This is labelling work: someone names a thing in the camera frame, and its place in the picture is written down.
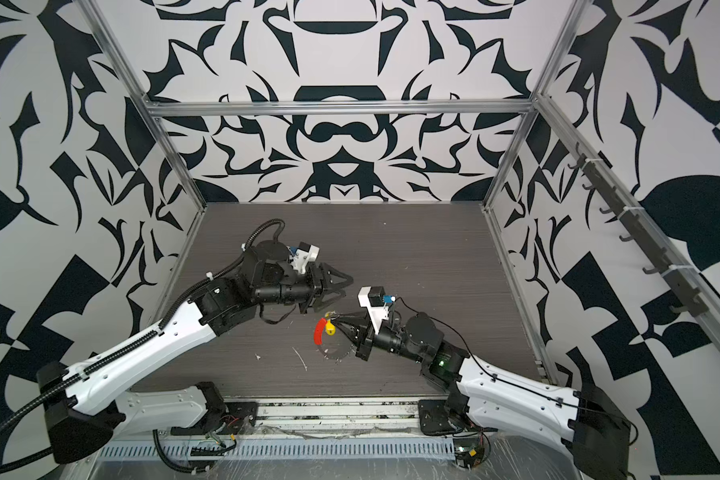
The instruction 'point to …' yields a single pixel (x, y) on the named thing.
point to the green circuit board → (468, 451)
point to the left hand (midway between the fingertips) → (355, 280)
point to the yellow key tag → (330, 328)
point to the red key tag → (318, 331)
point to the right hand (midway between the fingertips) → (335, 322)
